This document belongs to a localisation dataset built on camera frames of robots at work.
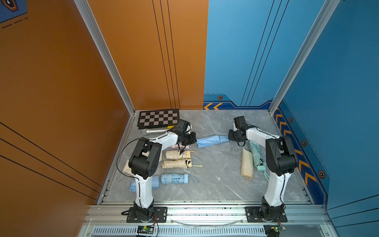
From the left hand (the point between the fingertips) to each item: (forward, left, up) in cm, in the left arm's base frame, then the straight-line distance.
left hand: (198, 138), depth 98 cm
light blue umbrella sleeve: (-30, +23, -1) cm, 38 cm away
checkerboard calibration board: (+19, +31, -2) cm, 36 cm away
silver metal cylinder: (+6, +34, -1) cm, 35 cm away
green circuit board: (-50, +26, -8) cm, 57 cm away
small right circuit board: (-48, -38, -4) cm, 62 cm away
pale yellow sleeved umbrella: (-18, +9, -1) cm, 20 cm away
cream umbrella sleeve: (-21, +19, +13) cm, 31 cm away
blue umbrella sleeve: (-2, -5, -1) cm, 6 cm away
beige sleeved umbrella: (-19, -29, -2) cm, 35 cm away
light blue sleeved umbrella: (-26, +13, -2) cm, 30 cm away
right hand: (+4, -23, -3) cm, 24 cm away
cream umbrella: (-12, +15, -2) cm, 19 cm away
